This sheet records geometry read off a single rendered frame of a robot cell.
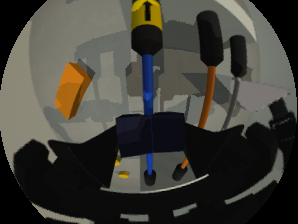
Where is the orange rectangular block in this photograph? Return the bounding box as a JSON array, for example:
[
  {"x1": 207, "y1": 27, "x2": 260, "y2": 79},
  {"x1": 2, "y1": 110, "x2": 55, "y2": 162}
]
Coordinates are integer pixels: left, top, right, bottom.
[{"x1": 55, "y1": 63, "x2": 92, "y2": 120}]

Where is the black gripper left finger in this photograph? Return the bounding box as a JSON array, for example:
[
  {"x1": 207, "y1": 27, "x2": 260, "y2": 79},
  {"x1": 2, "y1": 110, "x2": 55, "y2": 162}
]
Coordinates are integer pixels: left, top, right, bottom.
[{"x1": 47, "y1": 125, "x2": 118, "y2": 189}]

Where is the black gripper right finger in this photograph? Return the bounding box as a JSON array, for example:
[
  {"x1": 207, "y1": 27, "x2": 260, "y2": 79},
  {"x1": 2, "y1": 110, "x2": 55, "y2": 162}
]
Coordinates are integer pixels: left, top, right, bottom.
[{"x1": 184, "y1": 123, "x2": 243, "y2": 179}]

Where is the yellow short cylinder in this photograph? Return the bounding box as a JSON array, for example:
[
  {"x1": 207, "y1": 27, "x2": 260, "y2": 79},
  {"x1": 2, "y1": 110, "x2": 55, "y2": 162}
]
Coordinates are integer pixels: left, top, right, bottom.
[
  {"x1": 114, "y1": 156, "x2": 121, "y2": 167},
  {"x1": 118, "y1": 171, "x2": 129, "y2": 179}
]

